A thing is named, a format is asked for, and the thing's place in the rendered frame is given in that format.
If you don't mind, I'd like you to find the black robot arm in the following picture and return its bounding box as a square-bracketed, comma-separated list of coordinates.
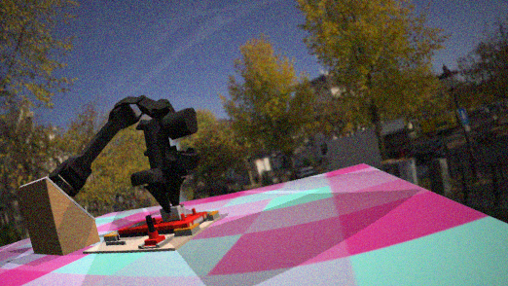
[48, 95, 200, 197]

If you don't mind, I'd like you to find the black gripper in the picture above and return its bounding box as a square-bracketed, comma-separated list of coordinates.
[130, 142, 193, 213]

